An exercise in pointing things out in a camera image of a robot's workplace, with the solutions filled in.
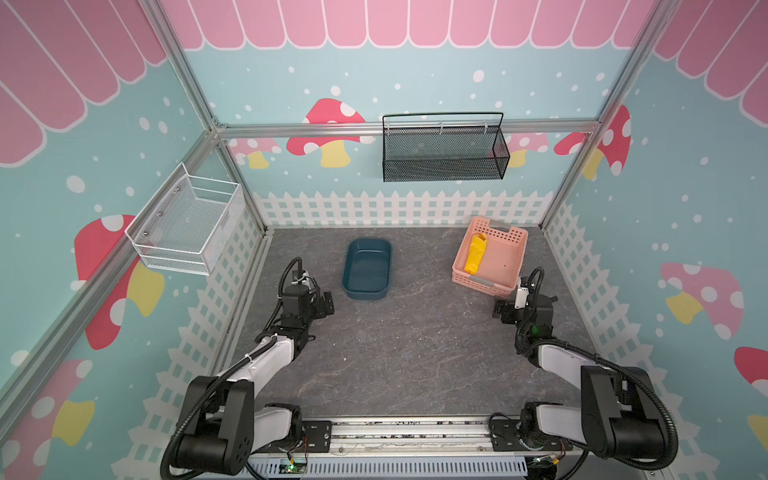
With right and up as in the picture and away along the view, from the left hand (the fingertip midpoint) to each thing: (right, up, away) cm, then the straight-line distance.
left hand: (315, 299), depth 91 cm
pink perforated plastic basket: (+61, +13, +21) cm, 65 cm away
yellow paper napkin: (+56, +18, +22) cm, 63 cm away
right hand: (+60, +1, +1) cm, 60 cm away
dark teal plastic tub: (+14, +9, +18) cm, 25 cm away
